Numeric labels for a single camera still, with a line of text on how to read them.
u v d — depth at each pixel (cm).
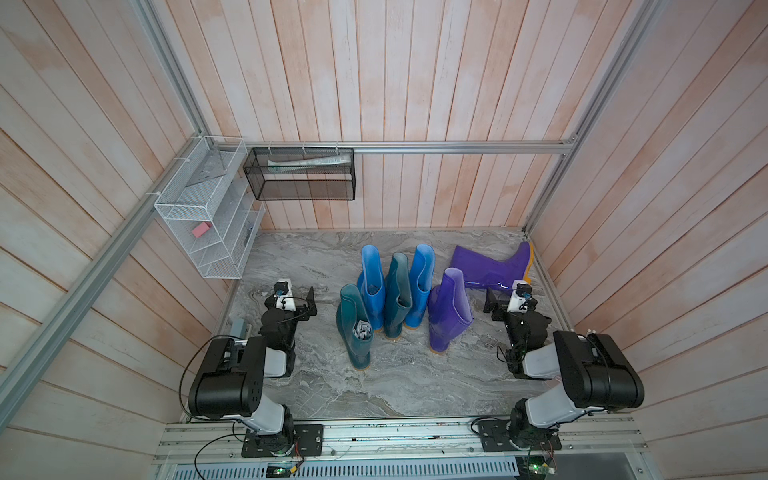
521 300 76
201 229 82
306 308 82
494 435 73
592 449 73
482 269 101
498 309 82
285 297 76
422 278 76
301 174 107
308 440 73
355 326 68
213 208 70
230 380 45
